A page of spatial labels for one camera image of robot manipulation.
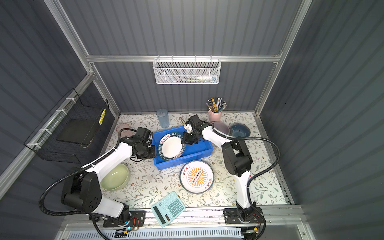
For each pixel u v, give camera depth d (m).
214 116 1.09
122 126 1.11
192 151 0.89
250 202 0.62
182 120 1.16
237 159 0.56
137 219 0.72
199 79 0.91
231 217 0.73
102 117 0.83
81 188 0.43
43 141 0.61
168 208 0.75
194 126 0.77
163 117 1.03
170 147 0.96
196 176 0.85
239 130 1.05
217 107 1.11
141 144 0.68
